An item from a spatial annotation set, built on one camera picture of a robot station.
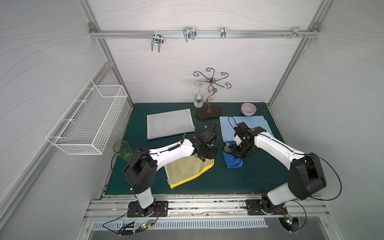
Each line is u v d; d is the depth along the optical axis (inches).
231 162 33.1
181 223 27.7
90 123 27.6
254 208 28.8
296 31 30.1
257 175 35.0
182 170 33.7
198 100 37.6
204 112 44.7
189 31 30.1
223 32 30.8
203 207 29.6
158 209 28.9
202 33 30.8
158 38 30.8
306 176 17.1
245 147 28.0
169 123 42.4
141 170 17.6
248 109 45.2
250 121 44.2
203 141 25.5
